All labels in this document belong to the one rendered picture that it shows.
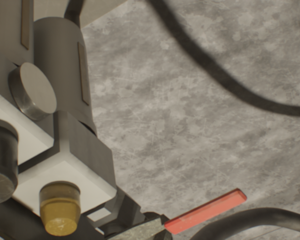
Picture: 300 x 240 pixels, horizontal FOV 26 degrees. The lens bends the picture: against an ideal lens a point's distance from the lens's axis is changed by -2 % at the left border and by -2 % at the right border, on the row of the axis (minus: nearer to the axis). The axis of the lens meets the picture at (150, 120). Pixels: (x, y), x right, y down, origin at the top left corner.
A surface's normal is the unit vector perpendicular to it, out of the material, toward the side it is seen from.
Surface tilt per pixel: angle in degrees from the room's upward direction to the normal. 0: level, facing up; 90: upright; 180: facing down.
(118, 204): 72
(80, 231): 90
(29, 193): 0
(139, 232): 0
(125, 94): 0
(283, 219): 34
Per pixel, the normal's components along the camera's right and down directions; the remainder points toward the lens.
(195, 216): 0.13, 0.72
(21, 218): 0.83, -0.45
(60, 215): 0.12, -0.44
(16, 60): 0.65, -0.58
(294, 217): 0.40, -0.30
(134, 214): 0.79, -0.03
